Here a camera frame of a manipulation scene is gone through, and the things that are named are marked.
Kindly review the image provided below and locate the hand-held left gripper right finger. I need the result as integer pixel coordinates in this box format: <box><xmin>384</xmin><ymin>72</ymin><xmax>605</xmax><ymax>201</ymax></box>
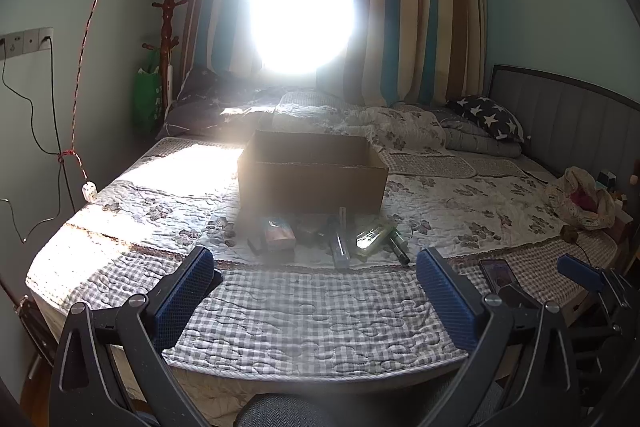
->
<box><xmin>417</xmin><ymin>248</ymin><xmax>596</xmax><ymax>427</ymax></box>

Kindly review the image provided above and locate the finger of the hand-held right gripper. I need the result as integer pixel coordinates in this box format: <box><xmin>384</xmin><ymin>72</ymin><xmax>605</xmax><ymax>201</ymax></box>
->
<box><xmin>500</xmin><ymin>284</ymin><xmax>541</xmax><ymax>309</ymax></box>
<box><xmin>557</xmin><ymin>254</ymin><xmax>621</xmax><ymax>303</ymax></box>

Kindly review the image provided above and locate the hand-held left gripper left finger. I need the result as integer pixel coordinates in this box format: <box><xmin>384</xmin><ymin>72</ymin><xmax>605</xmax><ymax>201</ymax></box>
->
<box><xmin>49</xmin><ymin>245</ymin><xmax>224</xmax><ymax>427</ymax></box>

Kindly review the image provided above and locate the dark marker pen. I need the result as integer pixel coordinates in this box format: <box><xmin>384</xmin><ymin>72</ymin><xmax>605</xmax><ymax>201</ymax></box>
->
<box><xmin>390</xmin><ymin>229</ymin><xmax>412</xmax><ymax>266</ymax></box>

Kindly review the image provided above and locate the green white glue stick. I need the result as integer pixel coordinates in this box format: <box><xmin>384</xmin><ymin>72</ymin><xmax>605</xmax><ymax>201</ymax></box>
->
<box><xmin>355</xmin><ymin>219</ymin><xmax>397</xmax><ymax>259</ymax></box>

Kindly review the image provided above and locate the teal pink packet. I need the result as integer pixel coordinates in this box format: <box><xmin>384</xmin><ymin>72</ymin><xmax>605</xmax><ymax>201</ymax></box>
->
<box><xmin>258</xmin><ymin>215</ymin><xmax>296</xmax><ymax>252</ymax></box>

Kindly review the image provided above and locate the brown cardboard box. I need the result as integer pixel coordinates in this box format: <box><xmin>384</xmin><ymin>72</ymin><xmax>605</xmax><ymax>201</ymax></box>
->
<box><xmin>237</xmin><ymin>130</ymin><xmax>390</xmax><ymax>228</ymax></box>

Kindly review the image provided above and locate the smartphone with lit screen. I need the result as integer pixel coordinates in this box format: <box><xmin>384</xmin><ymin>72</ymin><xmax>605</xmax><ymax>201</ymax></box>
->
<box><xmin>478</xmin><ymin>258</ymin><xmax>521</xmax><ymax>297</ymax></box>

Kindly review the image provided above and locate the wooden bedside table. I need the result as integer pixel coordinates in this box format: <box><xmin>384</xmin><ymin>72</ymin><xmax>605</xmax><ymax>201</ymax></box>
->
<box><xmin>607</xmin><ymin>202</ymin><xmax>640</xmax><ymax>268</ymax></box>

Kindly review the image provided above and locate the cream cloth pile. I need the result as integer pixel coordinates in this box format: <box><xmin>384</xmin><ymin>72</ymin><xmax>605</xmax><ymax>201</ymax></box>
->
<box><xmin>545</xmin><ymin>167</ymin><xmax>617</xmax><ymax>230</ymax></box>

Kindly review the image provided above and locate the small checked pillow mat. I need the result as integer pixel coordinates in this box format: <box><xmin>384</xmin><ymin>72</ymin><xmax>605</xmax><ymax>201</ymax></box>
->
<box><xmin>465</xmin><ymin>157</ymin><xmax>528</xmax><ymax>180</ymax></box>

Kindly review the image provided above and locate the large checked pillow mat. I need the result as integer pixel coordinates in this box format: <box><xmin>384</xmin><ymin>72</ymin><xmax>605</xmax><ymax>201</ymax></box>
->
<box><xmin>382</xmin><ymin>149</ymin><xmax>476</xmax><ymax>180</ymax></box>

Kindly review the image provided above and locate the grey padded headboard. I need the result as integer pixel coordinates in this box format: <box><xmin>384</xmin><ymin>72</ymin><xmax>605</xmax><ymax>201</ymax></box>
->
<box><xmin>487</xmin><ymin>64</ymin><xmax>640</xmax><ymax>192</ymax></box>

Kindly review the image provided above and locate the folded grey blanket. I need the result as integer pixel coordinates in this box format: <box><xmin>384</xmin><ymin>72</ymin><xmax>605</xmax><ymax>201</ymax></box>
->
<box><xmin>440</xmin><ymin>109</ymin><xmax>523</xmax><ymax>158</ymax></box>

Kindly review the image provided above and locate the grey woven cloth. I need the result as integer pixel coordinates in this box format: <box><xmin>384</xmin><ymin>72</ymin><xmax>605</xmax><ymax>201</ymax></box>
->
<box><xmin>235</xmin><ymin>389</ymin><xmax>503</xmax><ymax>427</ymax></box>

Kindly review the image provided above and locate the navy star pillow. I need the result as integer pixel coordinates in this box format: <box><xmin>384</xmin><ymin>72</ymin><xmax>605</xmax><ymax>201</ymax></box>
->
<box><xmin>446</xmin><ymin>95</ymin><xmax>526</xmax><ymax>142</ymax></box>

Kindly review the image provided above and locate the folded floral quilt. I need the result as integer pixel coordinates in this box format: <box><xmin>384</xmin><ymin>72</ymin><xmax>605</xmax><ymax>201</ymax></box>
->
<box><xmin>272</xmin><ymin>91</ymin><xmax>448</xmax><ymax>158</ymax></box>

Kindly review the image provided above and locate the dark star print duvet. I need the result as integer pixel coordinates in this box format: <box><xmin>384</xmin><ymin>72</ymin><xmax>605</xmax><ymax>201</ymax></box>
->
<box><xmin>165</xmin><ymin>67</ymin><xmax>321</xmax><ymax>140</ymax></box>

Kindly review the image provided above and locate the green bag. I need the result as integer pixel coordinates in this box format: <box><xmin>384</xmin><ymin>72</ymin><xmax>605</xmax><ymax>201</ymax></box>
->
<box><xmin>132</xmin><ymin>48</ymin><xmax>166</xmax><ymax>135</ymax></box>

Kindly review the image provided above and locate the dark bed frame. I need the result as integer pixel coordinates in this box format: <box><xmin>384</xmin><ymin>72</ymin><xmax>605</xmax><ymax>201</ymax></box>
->
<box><xmin>17</xmin><ymin>299</ymin><xmax>57</xmax><ymax>367</ymax></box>

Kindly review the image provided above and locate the red braided cord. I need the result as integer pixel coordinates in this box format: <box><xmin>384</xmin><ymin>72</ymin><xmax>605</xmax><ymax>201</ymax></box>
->
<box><xmin>57</xmin><ymin>0</ymin><xmax>146</xmax><ymax>188</ymax></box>

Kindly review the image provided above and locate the wall socket panel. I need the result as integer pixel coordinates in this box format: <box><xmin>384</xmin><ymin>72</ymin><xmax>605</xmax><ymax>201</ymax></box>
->
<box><xmin>0</xmin><ymin>27</ymin><xmax>55</xmax><ymax>60</ymax></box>

